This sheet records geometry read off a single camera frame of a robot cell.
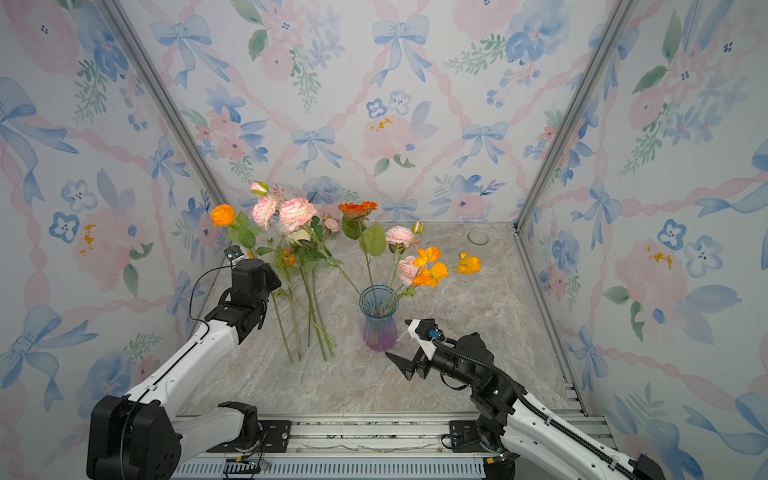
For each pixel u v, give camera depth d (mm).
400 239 716
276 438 739
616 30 707
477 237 947
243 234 833
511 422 536
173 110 861
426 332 588
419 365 628
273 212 596
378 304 800
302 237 1063
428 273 595
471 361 598
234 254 698
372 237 732
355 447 734
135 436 391
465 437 732
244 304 629
